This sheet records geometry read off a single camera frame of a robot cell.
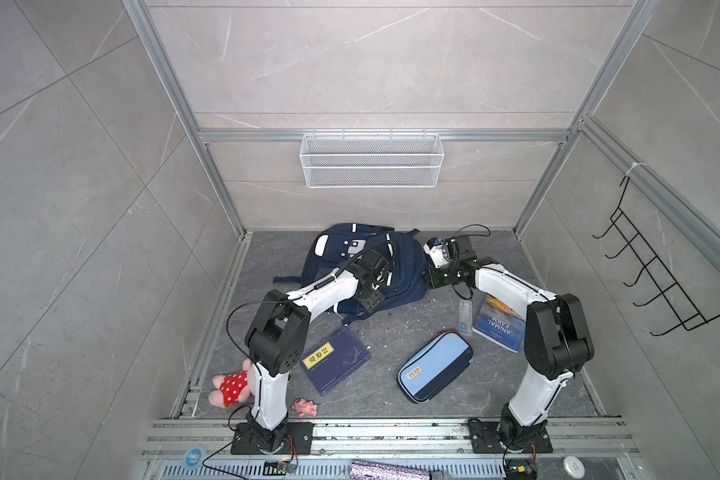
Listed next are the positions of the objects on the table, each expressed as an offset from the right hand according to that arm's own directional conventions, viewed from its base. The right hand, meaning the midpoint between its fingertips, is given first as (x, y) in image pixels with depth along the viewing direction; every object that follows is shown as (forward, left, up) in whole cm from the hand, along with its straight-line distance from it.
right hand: (425, 273), depth 96 cm
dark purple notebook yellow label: (-26, +30, -9) cm, 41 cm away
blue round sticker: (-48, +63, -8) cm, 79 cm away
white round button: (-52, -29, -9) cm, 60 cm away
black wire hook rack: (-29, -46, +23) cm, 59 cm away
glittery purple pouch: (-51, +21, -5) cm, 56 cm away
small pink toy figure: (-38, +36, -6) cm, 53 cm away
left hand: (-4, +19, -2) cm, 20 cm away
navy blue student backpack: (+7, +7, +3) cm, 10 cm away
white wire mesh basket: (+33, +16, +21) cm, 43 cm away
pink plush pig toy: (-34, +55, -3) cm, 65 cm away
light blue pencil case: (-28, +1, -6) cm, 29 cm away
